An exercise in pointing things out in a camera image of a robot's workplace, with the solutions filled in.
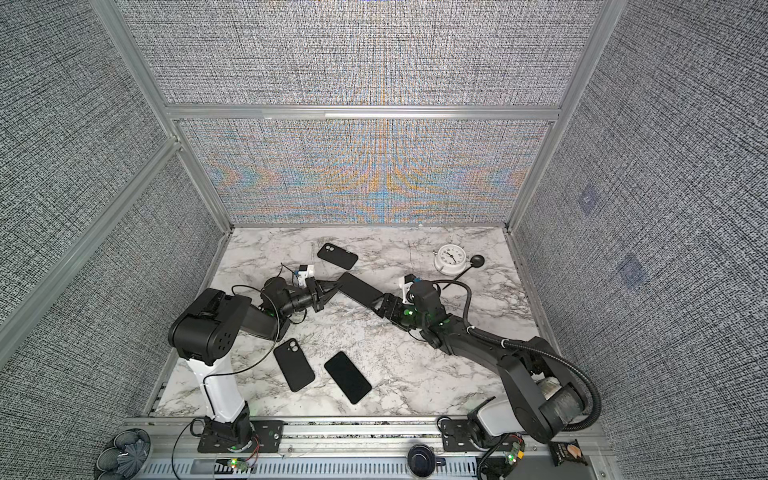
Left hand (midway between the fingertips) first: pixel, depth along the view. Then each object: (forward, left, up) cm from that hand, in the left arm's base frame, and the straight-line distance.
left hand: (342, 287), depth 88 cm
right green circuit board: (-42, -41, -10) cm, 59 cm away
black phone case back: (+22, +4, -12) cm, 25 cm away
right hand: (-7, -10, -1) cm, 12 cm away
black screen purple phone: (0, -5, -2) cm, 5 cm away
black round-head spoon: (+15, -46, -9) cm, 49 cm away
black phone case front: (-17, +14, -12) cm, 26 cm away
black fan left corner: (-38, +50, -10) cm, 63 cm away
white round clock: (+14, -36, -7) cm, 40 cm away
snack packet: (-42, -53, -10) cm, 69 cm away
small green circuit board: (-40, +24, -12) cm, 49 cm away
